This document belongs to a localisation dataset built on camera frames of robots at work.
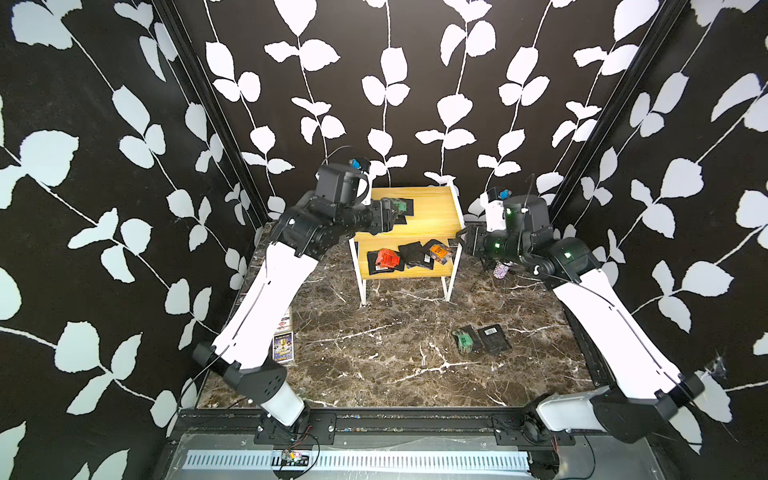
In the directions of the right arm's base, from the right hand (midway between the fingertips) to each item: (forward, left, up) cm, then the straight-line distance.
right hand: (459, 229), depth 69 cm
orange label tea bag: (+9, +1, -20) cm, 22 cm away
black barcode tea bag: (-11, -15, -37) cm, 42 cm away
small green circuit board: (-42, +40, -36) cm, 68 cm away
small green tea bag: (-12, -6, -37) cm, 39 cm away
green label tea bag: (+11, +13, -3) cm, 17 cm away
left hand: (+1, +16, +6) cm, 18 cm away
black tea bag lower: (+8, +9, -20) cm, 23 cm away
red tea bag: (+6, +18, -19) cm, 27 cm away
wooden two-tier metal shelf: (+8, +4, -3) cm, 10 cm away
